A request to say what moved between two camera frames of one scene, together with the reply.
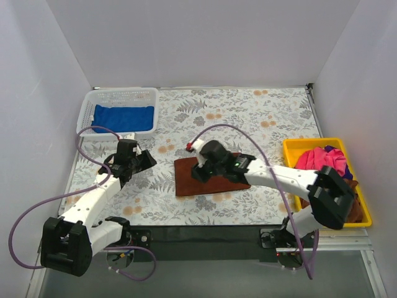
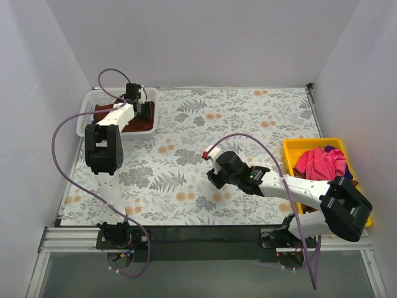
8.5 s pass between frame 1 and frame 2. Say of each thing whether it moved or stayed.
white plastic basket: stayed
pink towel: stayed
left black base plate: stayed
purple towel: stayed
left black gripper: moved
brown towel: moved
